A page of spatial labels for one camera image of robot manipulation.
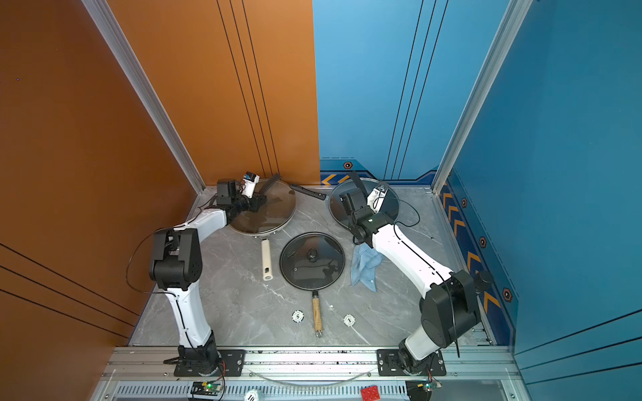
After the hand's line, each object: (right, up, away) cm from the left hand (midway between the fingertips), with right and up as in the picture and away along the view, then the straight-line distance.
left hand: (262, 191), depth 102 cm
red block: (+39, -58, -34) cm, 78 cm away
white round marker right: (+34, -44, -21) cm, 59 cm away
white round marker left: (+17, -43, -19) cm, 50 cm away
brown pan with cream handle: (+8, -28, -23) cm, 37 cm away
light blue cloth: (+41, -26, -15) cm, 50 cm away
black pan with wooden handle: (+24, -41, -21) cm, 52 cm away
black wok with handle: (+26, -2, +4) cm, 27 cm away
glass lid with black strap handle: (+5, -9, +4) cm, 11 cm away
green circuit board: (-7, -59, -31) cm, 67 cm away
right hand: (+41, -6, -17) cm, 45 cm away
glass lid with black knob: (+21, -27, -10) cm, 36 cm away
